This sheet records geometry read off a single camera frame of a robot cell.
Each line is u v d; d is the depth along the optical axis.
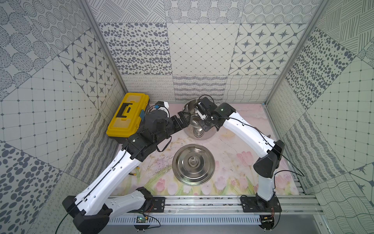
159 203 0.74
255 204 0.67
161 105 0.59
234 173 0.86
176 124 0.56
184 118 0.56
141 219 0.71
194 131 0.95
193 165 0.86
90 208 0.37
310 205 0.76
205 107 0.59
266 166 0.54
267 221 0.73
